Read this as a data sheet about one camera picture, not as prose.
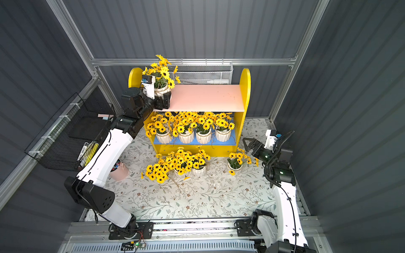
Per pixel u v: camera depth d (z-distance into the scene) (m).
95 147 0.71
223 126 0.79
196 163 0.79
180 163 0.81
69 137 0.73
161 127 0.77
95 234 0.73
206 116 0.81
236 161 0.86
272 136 0.67
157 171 0.78
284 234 0.40
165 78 0.62
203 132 0.86
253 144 0.65
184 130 0.77
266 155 0.63
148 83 0.59
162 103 0.66
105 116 0.85
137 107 0.54
